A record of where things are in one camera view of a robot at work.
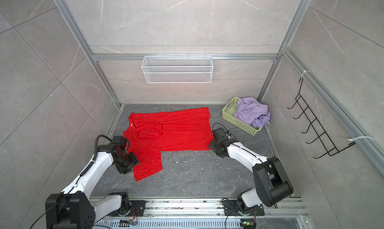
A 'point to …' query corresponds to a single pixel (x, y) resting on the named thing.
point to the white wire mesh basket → (177, 69)
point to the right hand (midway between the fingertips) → (213, 145)
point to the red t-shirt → (147, 134)
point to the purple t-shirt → (251, 111)
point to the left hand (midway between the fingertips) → (137, 161)
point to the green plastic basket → (227, 113)
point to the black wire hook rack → (323, 138)
